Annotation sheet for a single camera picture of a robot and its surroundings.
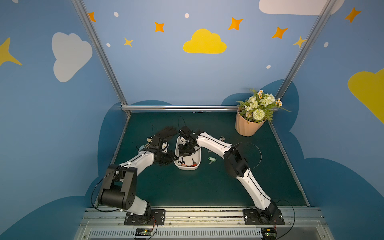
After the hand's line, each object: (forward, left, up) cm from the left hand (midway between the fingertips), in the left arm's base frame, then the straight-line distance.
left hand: (176, 157), depth 91 cm
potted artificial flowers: (+21, -49, +24) cm, 58 cm away
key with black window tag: (0, -2, -4) cm, 5 cm away
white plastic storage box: (-1, -8, -3) cm, 9 cm away
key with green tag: (+1, -23, -4) cm, 23 cm away
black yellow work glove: (+20, +9, -1) cm, 22 cm away
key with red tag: (-2, -11, -4) cm, 12 cm away
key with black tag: (+19, -31, -5) cm, 37 cm away
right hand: (+4, -3, -3) cm, 6 cm away
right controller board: (-37, -49, -7) cm, 62 cm away
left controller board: (-38, +13, -5) cm, 40 cm away
